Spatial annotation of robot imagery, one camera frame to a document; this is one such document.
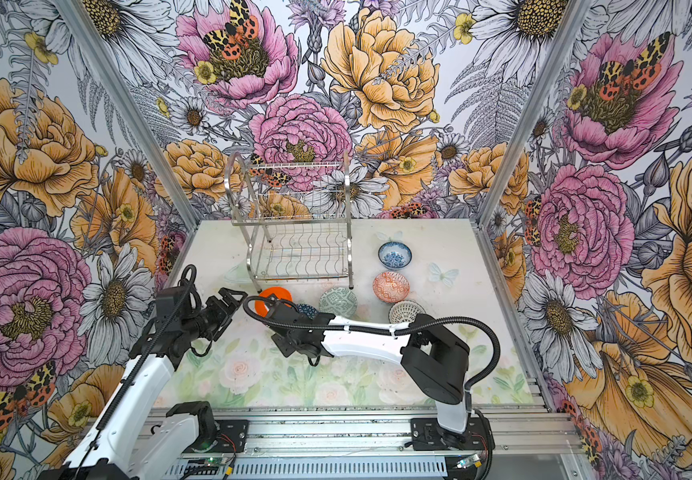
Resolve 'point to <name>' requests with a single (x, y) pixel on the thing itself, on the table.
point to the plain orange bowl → (262, 306)
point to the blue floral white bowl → (395, 255)
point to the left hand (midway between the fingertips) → (241, 313)
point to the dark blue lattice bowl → (307, 309)
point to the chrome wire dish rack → (296, 218)
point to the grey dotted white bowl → (404, 312)
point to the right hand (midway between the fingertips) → (290, 338)
